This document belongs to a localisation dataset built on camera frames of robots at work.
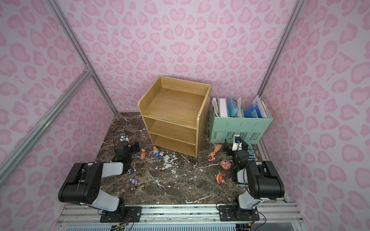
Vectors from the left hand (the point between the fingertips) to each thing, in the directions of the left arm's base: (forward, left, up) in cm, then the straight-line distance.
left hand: (128, 140), depth 94 cm
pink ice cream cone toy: (-3, -58, -5) cm, 58 cm away
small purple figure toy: (-24, -8, -5) cm, 26 cm away
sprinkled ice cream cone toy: (-7, -10, -5) cm, 13 cm away
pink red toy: (-23, -57, -4) cm, 61 cm away
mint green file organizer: (+2, -60, +9) cm, 60 cm away
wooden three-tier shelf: (+2, -33, +24) cm, 41 cm away
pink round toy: (-15, -62, -5) cm, 63 cm away
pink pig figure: (-9, -53, -4) cm, 54 cm away
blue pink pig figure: (-7, -19, -5) cm, 21 cm away
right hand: (-1, -67, +4) cm, 67 cm away
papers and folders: (+11, -60, +19) cm, 64 cm away
